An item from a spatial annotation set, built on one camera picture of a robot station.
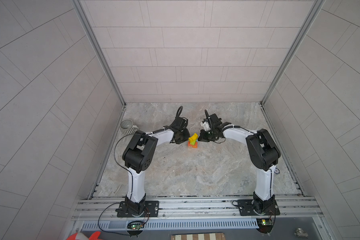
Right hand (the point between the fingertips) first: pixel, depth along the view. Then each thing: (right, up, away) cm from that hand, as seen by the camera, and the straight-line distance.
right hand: (197, 138), depth 95 cm
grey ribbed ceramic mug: (-47, +7, +5) cm, 48 cm away
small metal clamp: (+43, -36, -31) cm, 64 cm away
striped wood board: (+7, -36, -32) cm, 49 cm away
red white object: (-50, -34, -35) cm, 69 cm away
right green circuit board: (+30, -35, -27) cm, 53 cm away
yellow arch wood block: (-2, +2, -5) cm, 6 cm away
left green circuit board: (-29, -34, -30) cm, 53 cm away
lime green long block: (-3, -1, -6) cm, 6 cm away
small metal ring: (+44, -16, -12) cm, 49 cm away
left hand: (-2, +2, +2) cm, 4 cm away
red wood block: (-5, -4, -4) cm, 7 cm away
